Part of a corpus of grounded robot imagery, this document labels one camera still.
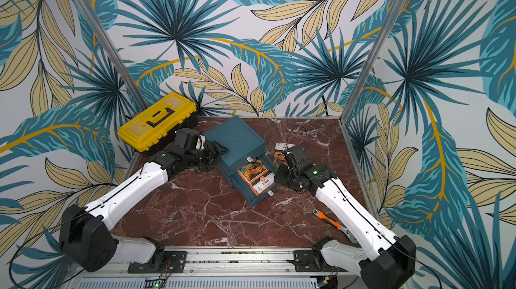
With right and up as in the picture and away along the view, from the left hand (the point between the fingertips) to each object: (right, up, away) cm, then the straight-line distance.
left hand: (225, 157), depth 79 cm
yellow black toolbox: (-27, +19, +19) cm, 38 cm away
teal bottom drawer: (+8, -15, +7) cm, 18 cm away
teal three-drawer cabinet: (+7, +5, +1) cm, 9 cm away
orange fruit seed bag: (+12, -9, +8) cm, 17 cm away
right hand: (+21, -8, -1) cm, 22 cm away
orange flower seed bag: (+25, +2, +27) cm, 37 cm away
